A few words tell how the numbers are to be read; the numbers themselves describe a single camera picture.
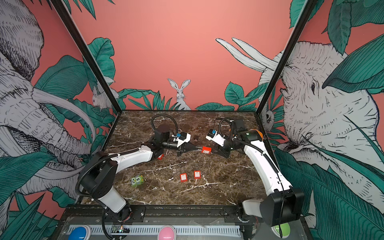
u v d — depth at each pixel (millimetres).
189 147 735
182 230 702
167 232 676
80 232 675
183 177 852
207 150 747
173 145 706
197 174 860
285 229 701
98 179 449
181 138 660
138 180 838
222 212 749
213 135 660
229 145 645
